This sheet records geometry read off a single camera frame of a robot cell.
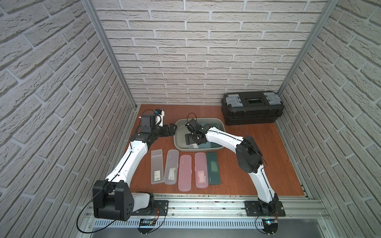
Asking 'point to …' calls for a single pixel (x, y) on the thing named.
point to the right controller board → (270, 225)
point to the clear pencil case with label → (194, 146)
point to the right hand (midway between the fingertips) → (194, 139)
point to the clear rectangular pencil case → (157, 167)
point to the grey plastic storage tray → (179, 141)
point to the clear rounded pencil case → (171, 168)
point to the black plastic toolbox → (261, 107)
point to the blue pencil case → (207, 145)
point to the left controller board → (146, 225)
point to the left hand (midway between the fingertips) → (172, 124)
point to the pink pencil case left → (185, 173)
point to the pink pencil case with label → (201, 170)
